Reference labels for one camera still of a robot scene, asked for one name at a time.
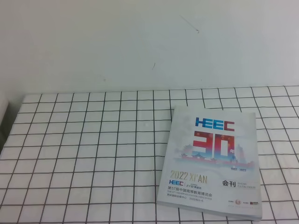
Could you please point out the white HEEC catalogue book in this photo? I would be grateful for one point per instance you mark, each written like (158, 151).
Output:
(211, 163)

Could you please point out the white black-grid tablecloth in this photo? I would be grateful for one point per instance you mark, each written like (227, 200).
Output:
(97, 158)

